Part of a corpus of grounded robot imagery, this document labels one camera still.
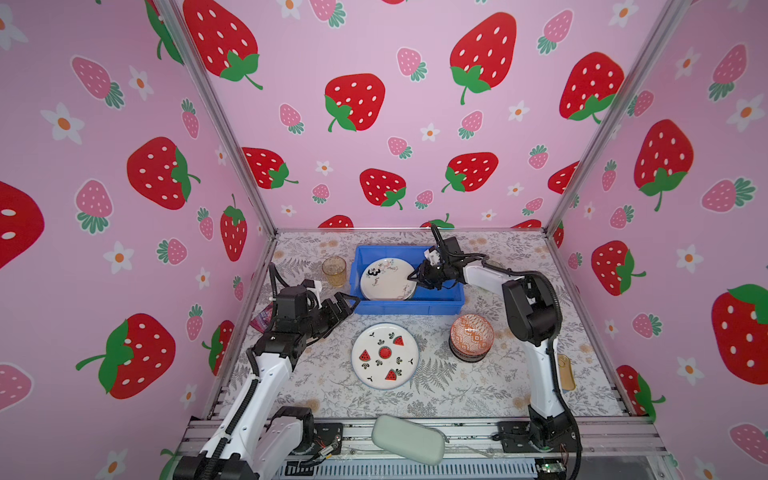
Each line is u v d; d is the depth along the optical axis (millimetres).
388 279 1037
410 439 723
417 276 953
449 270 834
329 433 751
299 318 623
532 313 589
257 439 464
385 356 880
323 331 713
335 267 1056
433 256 980
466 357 791
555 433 649
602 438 764
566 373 835
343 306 710
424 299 1005
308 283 748
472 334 838
